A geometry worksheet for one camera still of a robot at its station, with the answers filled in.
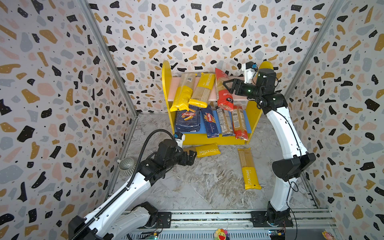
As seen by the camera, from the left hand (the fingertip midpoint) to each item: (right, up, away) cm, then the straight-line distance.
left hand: (190, 149), depth 73 cm
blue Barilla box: (+11, +14, +19) cm, 26 cm away
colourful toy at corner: (+64, -39, -4) cm, 75 cm away
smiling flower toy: (+15, -38, -4) cm, 41 cm away
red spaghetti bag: (+29, +11, +18) cm, 36 cm away
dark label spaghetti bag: (+21, +16, +22) cm, 34 cm away
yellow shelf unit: (+4, +4, +18) cm, 19 cm away
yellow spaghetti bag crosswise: (+7, -4, +24) cm, 25 cm away
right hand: (+17, +33, -4) cm, 37 cm away
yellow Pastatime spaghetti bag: (+34, -14, +16) cm, 40 cm away
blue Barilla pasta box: (-2, +15, +17) cm, 23 cm away
